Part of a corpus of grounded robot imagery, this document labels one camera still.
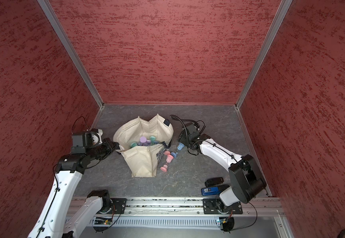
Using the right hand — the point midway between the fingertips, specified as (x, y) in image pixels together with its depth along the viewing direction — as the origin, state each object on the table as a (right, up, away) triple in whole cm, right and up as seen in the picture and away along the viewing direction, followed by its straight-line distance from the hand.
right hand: (182, 141), depth 89 cm
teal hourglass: (-20, +1, +8) cm, 22 cm away
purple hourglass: (-25, +2, 0) cm, 25 cm away
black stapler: (+16, -21, -9) cm, 28 cm away
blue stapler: (+14, -24, -13) cm, 31 cm away
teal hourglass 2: (-31, -2, +1) cm, 31 cm away
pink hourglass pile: (-8, -11, 0) cm, 14 cm away
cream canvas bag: (-22, -9, -11) cm, 26 cm away
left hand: (-34, 0, -15) cm, 37 cm away
